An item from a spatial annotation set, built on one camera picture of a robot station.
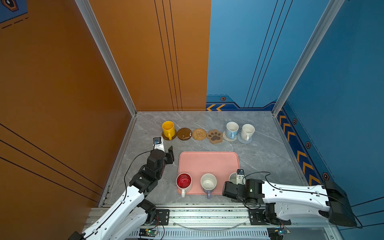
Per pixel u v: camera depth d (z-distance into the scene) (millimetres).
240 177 698
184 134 1054
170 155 683
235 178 719
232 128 1001
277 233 706
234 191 569
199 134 1054
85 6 691
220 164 919
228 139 1025
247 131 980
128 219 568
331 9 701
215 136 1054
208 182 842
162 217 735
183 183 773
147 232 708
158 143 653
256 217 722
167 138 994
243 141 1021
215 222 730
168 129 970
